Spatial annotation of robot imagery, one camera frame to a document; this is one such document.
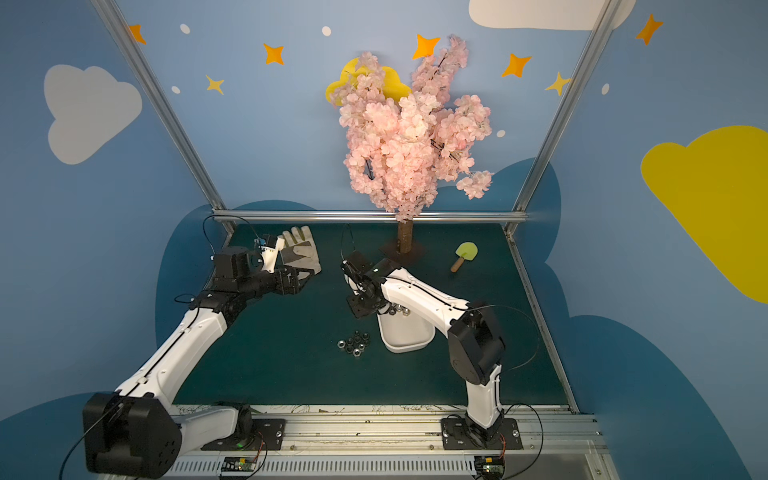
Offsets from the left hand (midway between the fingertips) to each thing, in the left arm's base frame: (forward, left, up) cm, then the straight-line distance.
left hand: (301, 266), depth 81 cm
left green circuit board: (-43, +11, -24) cm, 51 cm away
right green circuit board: (-42, -50, -24) cm, 70 cm away
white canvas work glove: (+22, +9, -20) cm, 32 cm away
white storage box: (-10, -29, -20) cm, 37 cm away
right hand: (-5, -17, -12) cm, 22 cm away
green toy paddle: (+26, -54, -23) cm, 65 cm away
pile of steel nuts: (-13, -15, -22) cm, 29 cm away
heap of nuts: (0, -28, -22) cm, 35 cm away
